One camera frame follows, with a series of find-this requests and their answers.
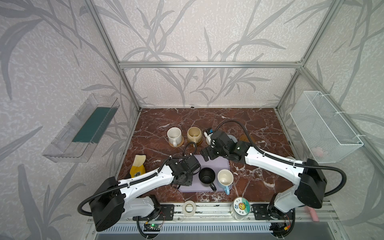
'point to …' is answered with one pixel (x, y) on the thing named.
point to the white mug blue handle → (225, 178)
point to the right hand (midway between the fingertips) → (206, 147)
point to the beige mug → (194, 134)
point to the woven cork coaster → (182, 141)
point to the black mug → (206, 177)
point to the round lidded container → (240, 208)
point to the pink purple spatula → (312, 212)
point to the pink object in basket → (317, 151)
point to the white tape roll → (186, 213)
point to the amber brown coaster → (244, 138)
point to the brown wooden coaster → (198, 144)
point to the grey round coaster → (231, 137)
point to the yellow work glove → (138, 167)
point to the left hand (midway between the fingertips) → (187, 182)
